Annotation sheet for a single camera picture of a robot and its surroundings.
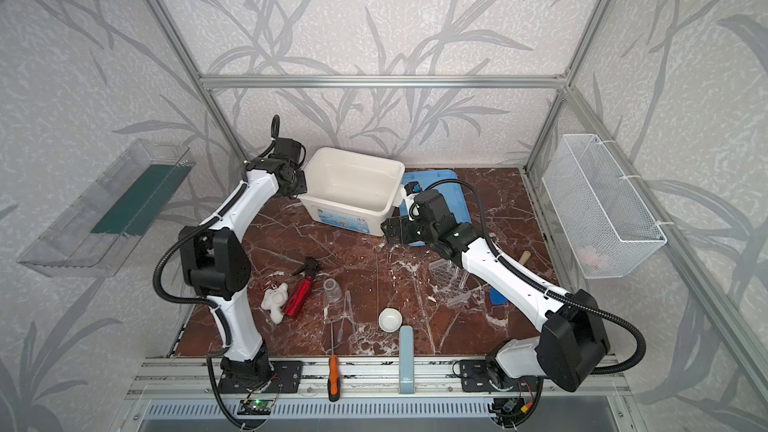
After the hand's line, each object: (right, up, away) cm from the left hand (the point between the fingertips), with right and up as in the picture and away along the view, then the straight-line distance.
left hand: (296, 176), depth 93 cm
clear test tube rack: (+49, -32, -4) cm, 59 cm away
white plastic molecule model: (-2, -35, -11) cm, 37 cm away
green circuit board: (-2, -57, -22) cm, 61 cm away
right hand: (+32, -11, -13) cm, 36 cm away
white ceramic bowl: (+30, -41, -11) cm, 52 cm away
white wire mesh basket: (+76, -13, -33) cm, 84 cm away
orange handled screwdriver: (+17, -52, -23) cm, 59 cm away
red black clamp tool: (+4, -34, -8) cm, 35 cm away
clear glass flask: (+14, -32, -11) cm, 37 cm away
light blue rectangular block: (+35, -47, -20) cm, 62 cm away
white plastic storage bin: (+14, -4, +19) cm, 24 cm away
